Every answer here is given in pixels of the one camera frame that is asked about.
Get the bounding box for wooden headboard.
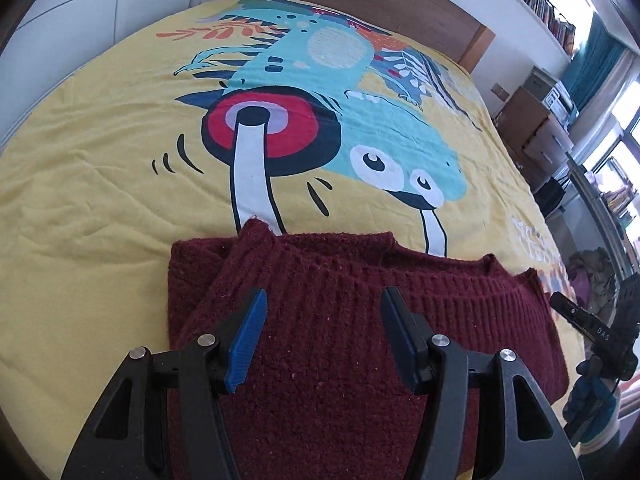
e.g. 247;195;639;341
225;0;496;73

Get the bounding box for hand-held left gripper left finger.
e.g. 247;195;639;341
60;288;268;480

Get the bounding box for white printer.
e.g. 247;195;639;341
525;66;576;128

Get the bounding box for row of books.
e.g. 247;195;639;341
480;0;576;56

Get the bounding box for teal curtain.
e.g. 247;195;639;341
560;12;626;116

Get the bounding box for black bag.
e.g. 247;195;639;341
536;177;568;216

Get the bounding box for maroon knit sweater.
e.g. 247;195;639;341
167;219;571;480

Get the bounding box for wooden dresser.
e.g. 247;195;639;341
497;85;573;181

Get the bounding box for white wardrobe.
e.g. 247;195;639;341
0;0;236;126

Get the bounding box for yellow printed bedspread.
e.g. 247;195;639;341
0;0;586;480

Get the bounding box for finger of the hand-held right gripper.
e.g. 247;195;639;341
550;291;608;348

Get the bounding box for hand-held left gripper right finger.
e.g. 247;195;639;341
380;287;586;480

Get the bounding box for olive jacket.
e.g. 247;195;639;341
567;247;618;318

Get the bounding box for glass desk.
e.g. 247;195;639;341
565;152;640;286

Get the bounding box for wooden nightstand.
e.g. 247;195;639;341
515;152;553;193

